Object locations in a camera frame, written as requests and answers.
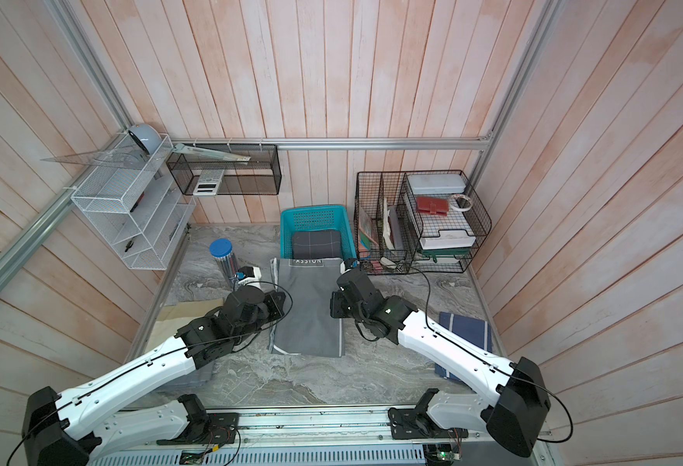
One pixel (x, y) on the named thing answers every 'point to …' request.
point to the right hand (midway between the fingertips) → (332, 295)
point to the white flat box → (437, 183)
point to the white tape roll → (454, 205)
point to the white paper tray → (454, 229)
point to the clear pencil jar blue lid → (222, 251)
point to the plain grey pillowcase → (307, 327)
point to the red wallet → (433, 205)
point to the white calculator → (208, 183)
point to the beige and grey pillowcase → (172, 317)
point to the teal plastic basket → (334, 217)
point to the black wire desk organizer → (386, 232)
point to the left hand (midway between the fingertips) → (286, 298)
